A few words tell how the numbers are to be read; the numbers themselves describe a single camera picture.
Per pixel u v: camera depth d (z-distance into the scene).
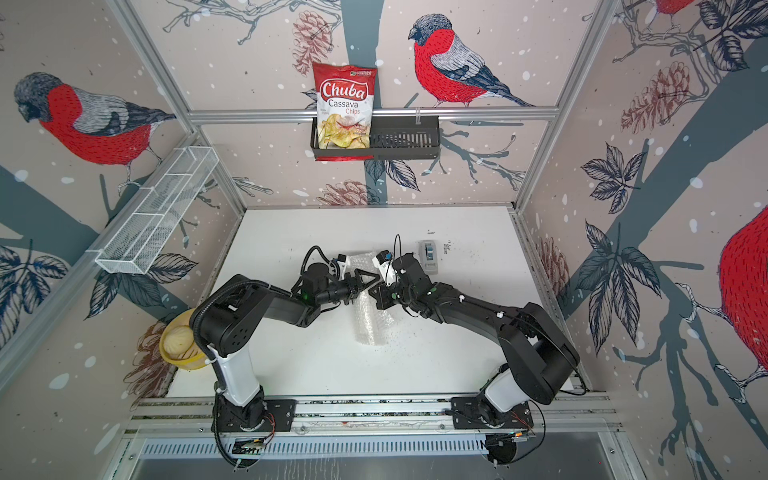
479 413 0.66
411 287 0.66
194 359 0.79
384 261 0.76
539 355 0.43
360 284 0.81
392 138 1.07
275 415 0.73
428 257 1.00
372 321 0.83
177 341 0.81
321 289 0.77
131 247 0.71
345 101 0.83
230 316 0.52
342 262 0.88
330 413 0.75
